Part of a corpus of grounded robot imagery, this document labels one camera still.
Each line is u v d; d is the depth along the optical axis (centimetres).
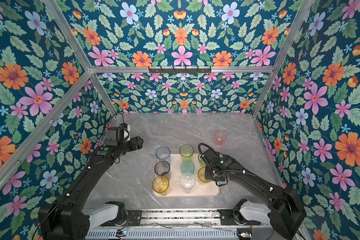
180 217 75
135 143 72
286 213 39
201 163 84
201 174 78
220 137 104
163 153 89
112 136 60
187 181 81
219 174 56
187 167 86
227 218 73
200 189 84
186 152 82
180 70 92
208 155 63
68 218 37
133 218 73
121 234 72
